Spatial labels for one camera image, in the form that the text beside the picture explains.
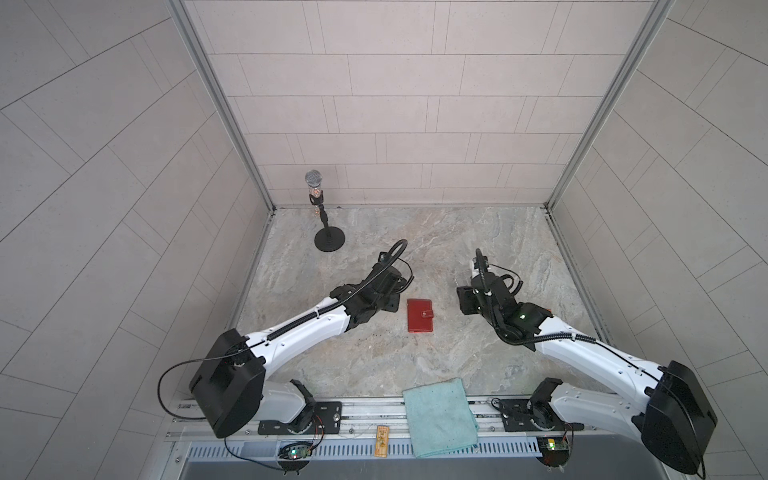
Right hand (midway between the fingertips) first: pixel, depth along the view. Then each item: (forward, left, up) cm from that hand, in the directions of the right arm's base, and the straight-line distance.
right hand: (461, 290), depth 83 cm
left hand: (+2, +17, 0) cm, 17 cm away
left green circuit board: (-33, +41, -6) cm, 53 cm away
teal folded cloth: (-28, +9, -10) cm, 31 cm away
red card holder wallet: (-3, +12, -8) cm, 15 cm away
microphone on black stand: (+28, +41, -7) cm, 50 cm away
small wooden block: (-32, +24, -8) cm, 41 cm away
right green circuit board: (-36, -16, -12) cm, 41 cm away
